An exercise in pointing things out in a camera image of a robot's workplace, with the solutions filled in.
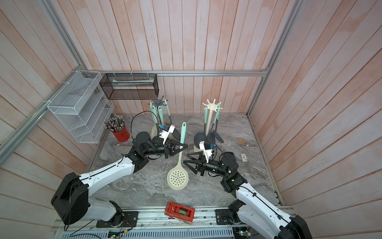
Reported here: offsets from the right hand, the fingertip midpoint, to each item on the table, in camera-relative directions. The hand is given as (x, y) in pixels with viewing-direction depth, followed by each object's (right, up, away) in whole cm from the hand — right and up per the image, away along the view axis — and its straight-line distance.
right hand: (186, 159), depth 68 cm
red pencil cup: (-45, +17, +25) cm, 54 cm away
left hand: (0, +5, -1) cm, 5 cm away
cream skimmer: (-4, -10, +1) cm, 10 cm away
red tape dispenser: (-2, -26, +2) cm, 26 cm away
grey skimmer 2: (+15, +8, +23) cm, 29 cm away
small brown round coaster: (+39, +6, +36) cm, 54 cm away
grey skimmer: (+16, +12, +18) cm, 27 cm away
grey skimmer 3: (+9, +10, +21) cm, 25 cm away
